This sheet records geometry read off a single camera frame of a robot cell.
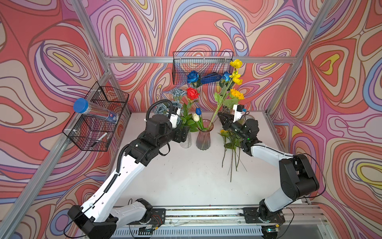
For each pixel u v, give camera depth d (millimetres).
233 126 744
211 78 805
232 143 1044
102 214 373
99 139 732
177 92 747
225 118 753
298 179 454
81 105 623
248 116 1125
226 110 760
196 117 766
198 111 810
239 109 705
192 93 754
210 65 964
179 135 587
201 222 733
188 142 955
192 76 744
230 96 716
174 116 551
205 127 885
